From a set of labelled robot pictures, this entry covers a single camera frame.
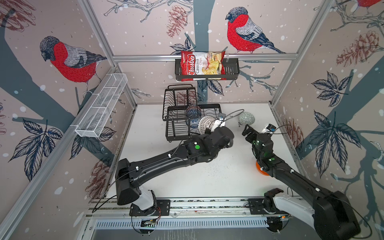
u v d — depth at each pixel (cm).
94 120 71
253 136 73
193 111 110
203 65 88
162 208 73
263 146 61
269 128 70
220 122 56
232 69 95
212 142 48
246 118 110
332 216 40
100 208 75
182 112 109
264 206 72
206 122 74
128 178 39
